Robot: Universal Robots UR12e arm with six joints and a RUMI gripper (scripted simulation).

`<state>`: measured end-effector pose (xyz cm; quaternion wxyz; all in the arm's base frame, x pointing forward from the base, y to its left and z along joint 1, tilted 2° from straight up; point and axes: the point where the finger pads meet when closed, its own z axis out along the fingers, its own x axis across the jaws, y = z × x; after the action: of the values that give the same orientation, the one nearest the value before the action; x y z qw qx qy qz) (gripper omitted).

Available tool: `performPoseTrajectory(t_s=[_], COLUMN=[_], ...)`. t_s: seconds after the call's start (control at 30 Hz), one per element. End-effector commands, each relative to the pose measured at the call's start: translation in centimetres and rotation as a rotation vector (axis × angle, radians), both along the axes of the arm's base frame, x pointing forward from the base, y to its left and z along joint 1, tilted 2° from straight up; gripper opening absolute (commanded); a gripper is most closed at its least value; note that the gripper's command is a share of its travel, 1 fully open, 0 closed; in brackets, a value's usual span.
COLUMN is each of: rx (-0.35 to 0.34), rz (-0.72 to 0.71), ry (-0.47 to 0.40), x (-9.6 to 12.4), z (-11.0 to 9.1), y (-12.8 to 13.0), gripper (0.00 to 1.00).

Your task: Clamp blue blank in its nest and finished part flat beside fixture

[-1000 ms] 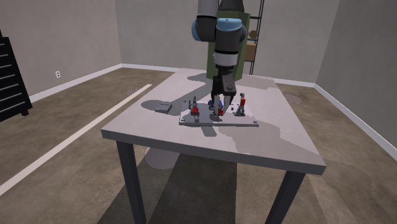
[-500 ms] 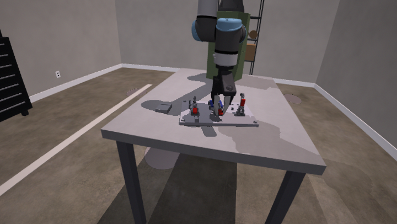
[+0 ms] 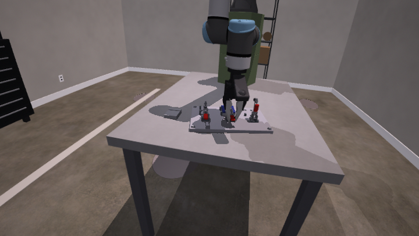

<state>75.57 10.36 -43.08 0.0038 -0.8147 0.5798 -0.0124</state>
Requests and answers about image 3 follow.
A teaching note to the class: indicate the toggle clamp with red handle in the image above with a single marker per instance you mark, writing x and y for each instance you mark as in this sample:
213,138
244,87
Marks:
252,118
205,117

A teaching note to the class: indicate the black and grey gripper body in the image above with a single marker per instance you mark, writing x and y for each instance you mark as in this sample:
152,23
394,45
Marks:
229,84

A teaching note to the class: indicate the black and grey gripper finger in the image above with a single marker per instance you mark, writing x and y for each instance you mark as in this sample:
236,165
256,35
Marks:
227,105
239,108

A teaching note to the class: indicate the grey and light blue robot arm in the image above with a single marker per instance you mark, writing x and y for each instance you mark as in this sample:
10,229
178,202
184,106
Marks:
240,35

